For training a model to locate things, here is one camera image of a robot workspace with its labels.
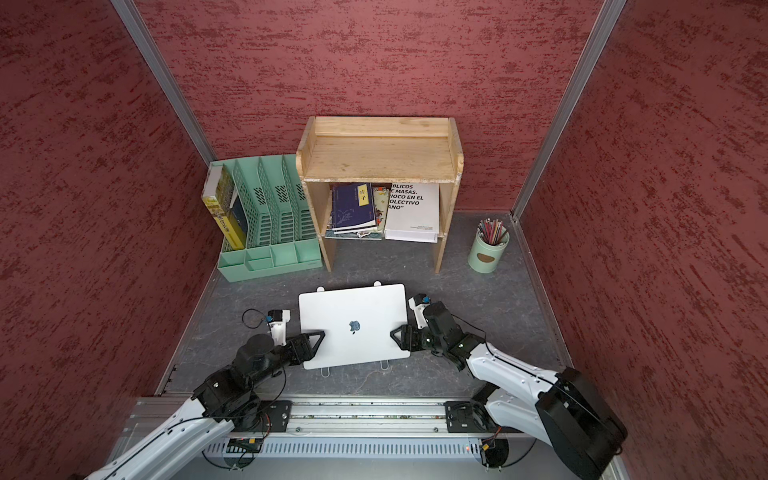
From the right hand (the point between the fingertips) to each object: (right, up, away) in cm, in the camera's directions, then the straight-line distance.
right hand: (399, 339), depth 84 cm
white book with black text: (+4, +37, +2) cm, 37 cm away
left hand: (-23, 0, -3) cm, 23 cm away
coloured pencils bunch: (+32, +32, +14) cm, 47 cm away
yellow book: (-57, +35, +12) cm, 68 cm away
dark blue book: (-14, +40, +6) cm, 42 cm away
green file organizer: (-46, +32, +30) cm, 63 cm away
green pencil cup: (+29, +23, +13) cm, 39 cm away
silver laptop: (-12, +5, -2) cm, 13 cm away
